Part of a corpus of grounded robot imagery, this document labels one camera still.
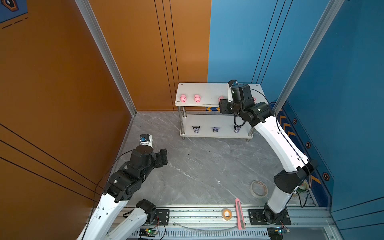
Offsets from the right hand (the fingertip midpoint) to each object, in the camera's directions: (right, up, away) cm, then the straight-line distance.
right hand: (222, 102), depth 74 cm
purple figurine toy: (0, -14, +23) cm, 27 cm away
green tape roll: (+41, -42, 0) cm, 59 cm away
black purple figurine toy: (+14, -14, +22) cm, 29 cm away
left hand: (-30, -23, -5) cm, 38 cm away
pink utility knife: (+9, -57, -1) cm, 57 cm away
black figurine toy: (-13, -14, +22) cm, 29 cm away
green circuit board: (-36, -63, -4) cm, 72 cm away
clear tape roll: (+22, -47, +8) cm, 53 cm away
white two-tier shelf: (-10, -4, +44) cm, 45 cm away
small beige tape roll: (+4, -56, 0) cm, 56 cm away
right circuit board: (+25, -62, -5) cm, 67 cm away
